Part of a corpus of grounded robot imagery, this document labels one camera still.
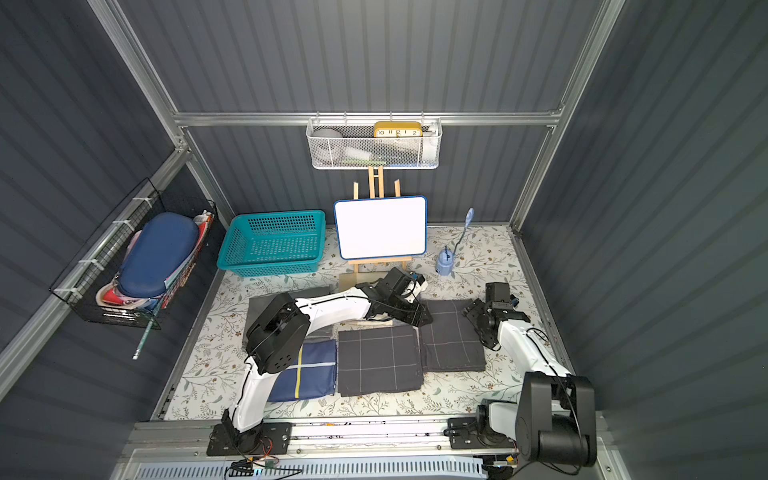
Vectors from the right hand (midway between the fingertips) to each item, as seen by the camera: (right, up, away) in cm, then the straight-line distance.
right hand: (481, 319), depth 89 cm
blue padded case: (-81, +20, -21) cm, 86 cm away
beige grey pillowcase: (-42, +10, +16) cm, 46 cm away
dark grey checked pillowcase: (-31, -11, -4) cm, 33 cm away
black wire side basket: (-91, +13, -27) cm, 96 cm away
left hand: (-15, -1, -1) cm, 15 cm away
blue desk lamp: (-9, +18, +10) cm, 23 cm away
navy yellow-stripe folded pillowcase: (-49, -14, -7) cm, 51 cm away
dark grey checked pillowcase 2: (-9, -7, 0) cm, 12 cm away
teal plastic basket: (-73, +24, +27) cm, 82 cm away
